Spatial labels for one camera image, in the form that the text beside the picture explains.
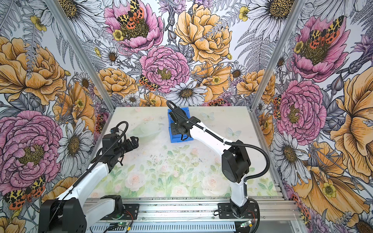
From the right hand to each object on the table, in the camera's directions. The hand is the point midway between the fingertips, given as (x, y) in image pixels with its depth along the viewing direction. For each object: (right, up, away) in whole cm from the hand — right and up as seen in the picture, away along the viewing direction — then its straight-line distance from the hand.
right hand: (177, 131), depth 87 cm
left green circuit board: (-25, -43, -16) cm, 52 cm away
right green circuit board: (+34, -44, -15) cm, 58 cm away
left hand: (-27, -8, 0) cm, 28 cm away
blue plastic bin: (-1, -5, +8) cm, 9 cm away
